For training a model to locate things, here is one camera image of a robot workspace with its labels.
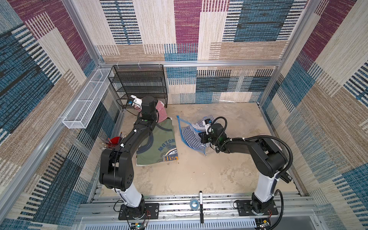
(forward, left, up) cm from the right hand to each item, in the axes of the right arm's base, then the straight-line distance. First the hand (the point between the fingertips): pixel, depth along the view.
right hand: (201, 135), depth 98 cm
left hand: (+11, +29, +27) cm, 41 cm away
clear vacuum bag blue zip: (-8, -4, -4) cm, 10 cm away
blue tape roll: (-40, +6, -6) cm, 41 cm away
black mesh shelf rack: (+38, +43, +18) cm, 60 cm away
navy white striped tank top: (+4, +6, -2) cm, 7 cm away
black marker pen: (-43, +3, -3) cm, 43 cm away
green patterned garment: (-8, +27, -1) cm, 28 cm away
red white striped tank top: (+14, +27, +11) cm, 32 cm away
